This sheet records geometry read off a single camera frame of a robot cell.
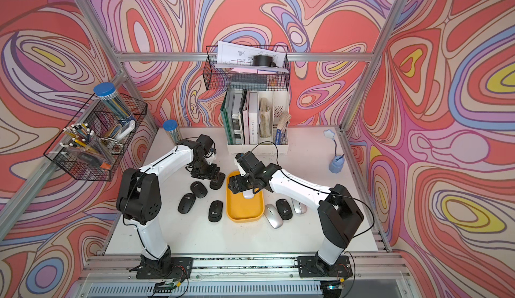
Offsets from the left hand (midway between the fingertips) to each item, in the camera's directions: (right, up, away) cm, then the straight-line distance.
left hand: (213, 177), depth 92 cm
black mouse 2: (-7, -6, +1) cm, 9 cm away
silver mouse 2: (+28, -15, -7) cm, 32 cm away
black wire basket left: (-33, +19, -17) cm, 41 cm away
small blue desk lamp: (+59, +6, +4) cm, 60 cm away
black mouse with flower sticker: (+33, -13, -5) cm, 36 cm away
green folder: (+7, +29, -5) cm, 30 cm away
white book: (+19, +28, +1) cm, 34 cm away
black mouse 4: (+2, -14, -6) cm, 15 cm away
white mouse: (+17, -8, -1) cm, 18 cm away
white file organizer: (+29, +29, +13) cm, 43 cm away
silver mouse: (+39, -13, -4) cm, 42 cm away
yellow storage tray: (+14, -13, -5) cm, 20 cm away
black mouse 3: (-11, -11, -3) cm, 16 cm away
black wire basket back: (+3, +49, +10) cm, 50 cm away
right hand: (+13, -3, -9) cm, 16 cm away
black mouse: (+1, -3, +2) cm, 3 cm away
